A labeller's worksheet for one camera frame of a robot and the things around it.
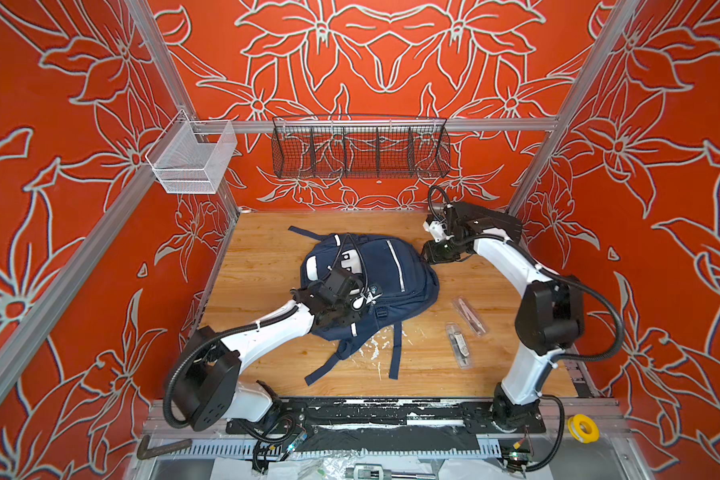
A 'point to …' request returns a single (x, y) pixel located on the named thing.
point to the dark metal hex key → (144, 452)
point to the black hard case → (469, 218)
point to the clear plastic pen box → (459, 344)
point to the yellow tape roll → (573, 424)
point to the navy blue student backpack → (393, 280)
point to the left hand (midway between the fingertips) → (357, 298)
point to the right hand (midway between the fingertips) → (422, 254)
